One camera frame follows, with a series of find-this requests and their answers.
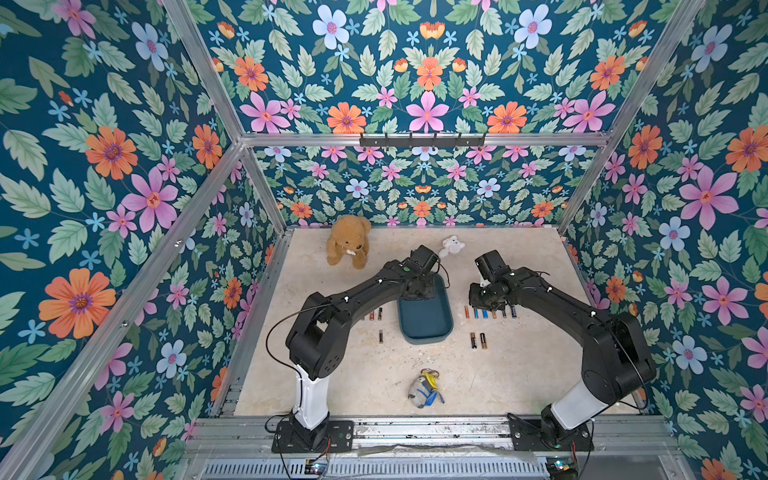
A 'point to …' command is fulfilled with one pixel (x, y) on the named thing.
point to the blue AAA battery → (476, 315)
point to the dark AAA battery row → (504, 314)
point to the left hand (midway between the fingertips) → (431, 289)
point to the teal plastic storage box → (427, 320)
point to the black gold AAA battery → (380, 313)
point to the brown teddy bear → (349, 236)
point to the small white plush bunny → (451, 245)
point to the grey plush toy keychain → (424, 389)
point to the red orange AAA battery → (467, 312)
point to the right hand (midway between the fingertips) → (473, 300)
